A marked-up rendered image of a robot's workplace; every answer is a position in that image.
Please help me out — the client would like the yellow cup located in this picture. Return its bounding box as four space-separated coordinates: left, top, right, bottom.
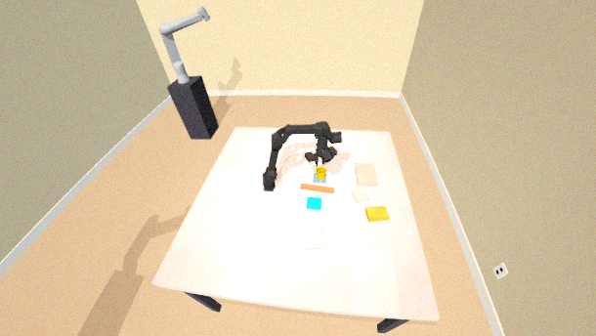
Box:
316 167 326 181

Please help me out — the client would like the orange flat bar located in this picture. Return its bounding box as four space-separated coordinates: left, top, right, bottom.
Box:
300 184 334 193

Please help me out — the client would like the cream flat block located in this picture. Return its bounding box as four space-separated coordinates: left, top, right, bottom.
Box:
356 163 378 187

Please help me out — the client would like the yellow rectangular block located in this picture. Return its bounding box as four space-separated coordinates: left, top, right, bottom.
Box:
365 206 390 222

